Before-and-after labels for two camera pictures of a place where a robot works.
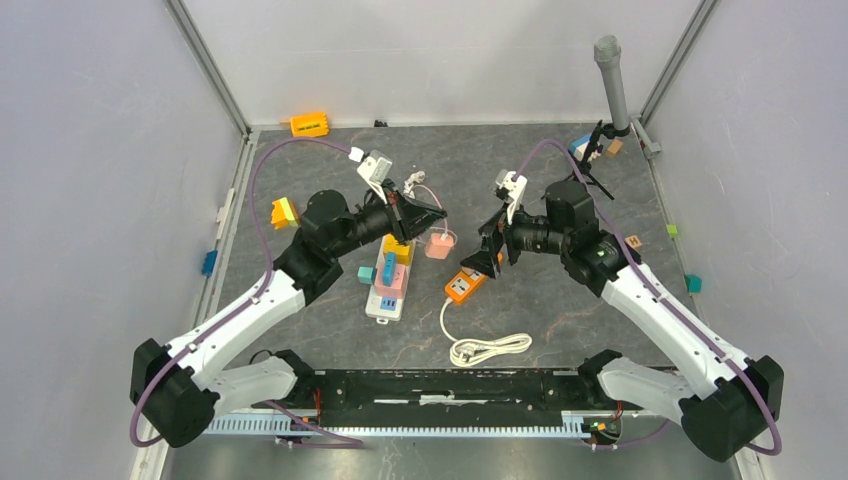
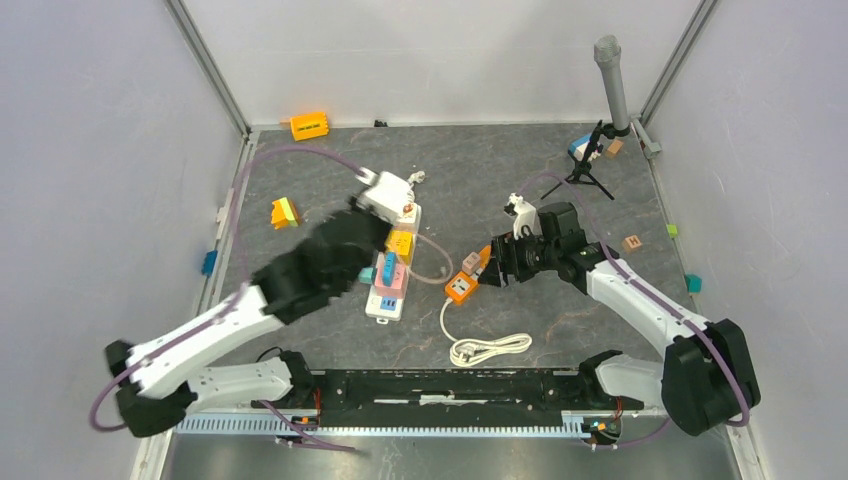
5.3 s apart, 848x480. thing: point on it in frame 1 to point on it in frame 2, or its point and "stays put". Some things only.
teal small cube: (366, 274) stays put
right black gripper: (485, 259) to (505, 253)
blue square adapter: (389, 269) stays put
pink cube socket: (399, 286) stays put
